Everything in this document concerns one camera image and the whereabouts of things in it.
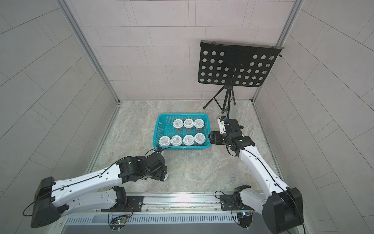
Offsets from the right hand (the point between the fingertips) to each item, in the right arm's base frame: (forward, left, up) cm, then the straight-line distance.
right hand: (213, 134), depth 81 cm
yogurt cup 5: (+2, +22, -6) cm, 23 cm away
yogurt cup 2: (+13, +14, -6) cm, 20 cm away
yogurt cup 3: (+13, +7, -7) cm, 17 cm away
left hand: (-16, +27, -7) cm, 32 cm away
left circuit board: (-36, +47, -10) cm, 60 cm away
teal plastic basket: (+13, +19, -13) cm, 26 cm away
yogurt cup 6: (+2, +14, -8) cm, 17 cm away
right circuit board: (-38, -11, -15) cm, 42 cm away
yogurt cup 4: (+2, +29, -6) cm, 29 cm away
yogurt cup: (+13, +21, -6) cm, 26 cm away
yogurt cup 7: (+3, +7, -7) cm, 11 cm away
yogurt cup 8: (-21, +25, +1) cm, 33 cm away
